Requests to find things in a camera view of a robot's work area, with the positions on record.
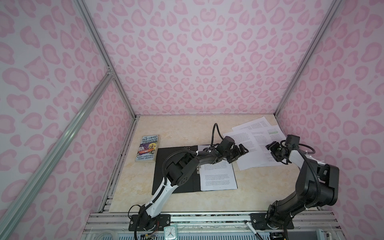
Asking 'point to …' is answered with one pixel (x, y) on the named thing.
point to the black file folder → (192, 183)
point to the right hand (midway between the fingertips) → (270, 146)
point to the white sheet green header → (264, 136)
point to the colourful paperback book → (146, 151)
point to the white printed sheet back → (254, 158)
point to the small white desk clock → (170, 232)
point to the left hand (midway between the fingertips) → (247, 152)
